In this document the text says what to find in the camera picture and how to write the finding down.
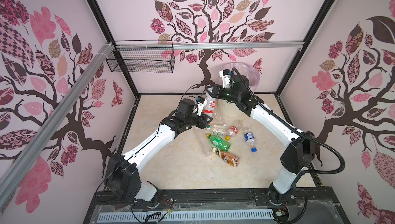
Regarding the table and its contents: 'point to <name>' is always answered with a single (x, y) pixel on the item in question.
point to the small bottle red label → (233, 131)
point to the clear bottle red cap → (210, 104)
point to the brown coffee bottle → (228, 157)
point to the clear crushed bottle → (219, 123)
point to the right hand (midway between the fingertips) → (208, 86)
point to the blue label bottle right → (249, 137)
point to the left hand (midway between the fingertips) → (209, 120)
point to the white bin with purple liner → (252, 76)
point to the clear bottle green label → (217, 129)
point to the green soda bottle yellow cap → (219, 143)
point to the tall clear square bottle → (204, 143)
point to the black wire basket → (142, 56)
